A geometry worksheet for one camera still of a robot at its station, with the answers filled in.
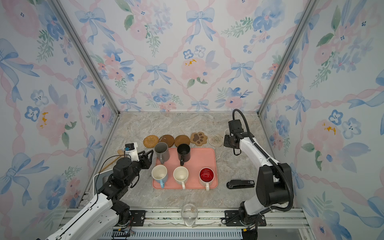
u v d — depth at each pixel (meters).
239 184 0.83
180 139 1.03
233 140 0.64
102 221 0.58
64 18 0.72
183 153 0.94
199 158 0.95
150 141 1.03
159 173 0.84
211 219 0.75
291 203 0.40
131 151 0.67
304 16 0.72
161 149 0.90
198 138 1.04
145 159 0.69
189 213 0.76
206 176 0.86
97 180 0.80
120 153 0.96
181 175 0.86
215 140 1.04
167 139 1.04
